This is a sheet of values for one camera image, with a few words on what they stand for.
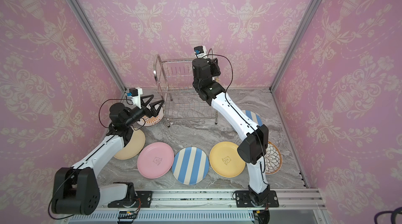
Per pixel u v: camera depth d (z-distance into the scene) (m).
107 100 1.05
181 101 1.07
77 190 0.41
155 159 0.87
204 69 0.55
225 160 0.86
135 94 0.67
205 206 0.73
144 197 0.74
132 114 0.68
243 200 0.73
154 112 0.70
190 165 0.85
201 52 0.63
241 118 0.51
